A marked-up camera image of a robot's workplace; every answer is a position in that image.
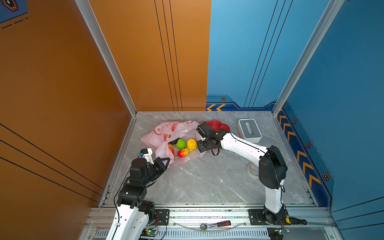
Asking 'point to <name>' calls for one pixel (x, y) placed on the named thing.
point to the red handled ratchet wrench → (204, 227)
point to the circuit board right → (275, 233)
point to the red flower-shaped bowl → (217, 125)
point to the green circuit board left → (148, 233)
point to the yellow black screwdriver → (294, 220)
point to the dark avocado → (174, 142)
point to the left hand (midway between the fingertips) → (170, 157)
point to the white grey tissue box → (248, 130)
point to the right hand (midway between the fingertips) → (201, 146)
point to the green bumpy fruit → (181, 144)
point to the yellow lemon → (192, 144)
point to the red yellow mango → (183, 153)
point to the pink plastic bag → (162, 134)
